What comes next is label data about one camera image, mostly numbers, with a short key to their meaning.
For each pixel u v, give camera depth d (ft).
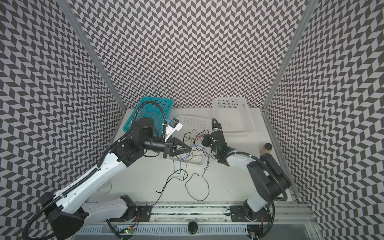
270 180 1.48
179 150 1.91
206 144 2.64
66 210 1.25
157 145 1.77
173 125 1.78
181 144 1.88
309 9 2.16
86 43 2.66
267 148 2.90
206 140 2.61
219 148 2.30
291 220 2.43
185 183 2.76
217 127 2.57
